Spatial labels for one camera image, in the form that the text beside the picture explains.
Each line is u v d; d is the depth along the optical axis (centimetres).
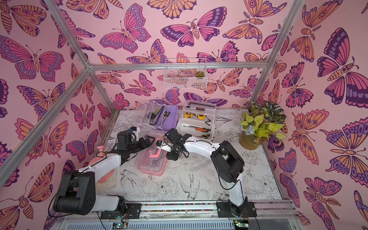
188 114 106
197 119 104
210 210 75
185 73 95
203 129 105
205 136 102
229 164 50
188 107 106
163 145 79
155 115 106
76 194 43
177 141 71
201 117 103
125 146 70
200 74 92
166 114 117
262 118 81
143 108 122
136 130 83
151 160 82
